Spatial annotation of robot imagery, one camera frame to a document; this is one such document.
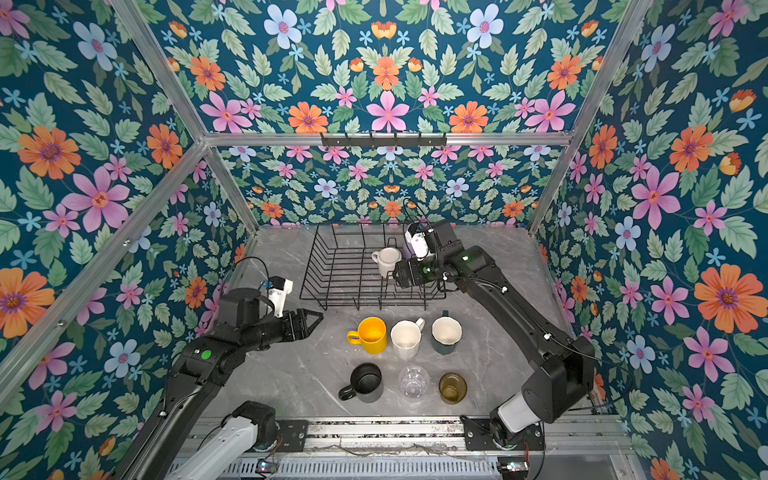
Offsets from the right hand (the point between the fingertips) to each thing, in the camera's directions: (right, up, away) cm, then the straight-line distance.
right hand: (409, 267), depth 78 cm
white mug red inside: (-7, +2, +21) cm, 22 cm away
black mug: (-12, -33, +4) cm, 35 cm away
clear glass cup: (+2, -32, +4) cm, 33 cm away
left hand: (-22, -10, -9) cm, 26 cm away
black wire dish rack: (-23, -5, +28) cm, 36 cm away
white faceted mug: (-1, -21, +9) cm, 23 cm away
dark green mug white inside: (+11, -19, +8) cm, 24 cm away
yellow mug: (-11, -21, +11) cm, 26 cm away
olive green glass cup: (+12, -34, +3) cm, 36 cm away
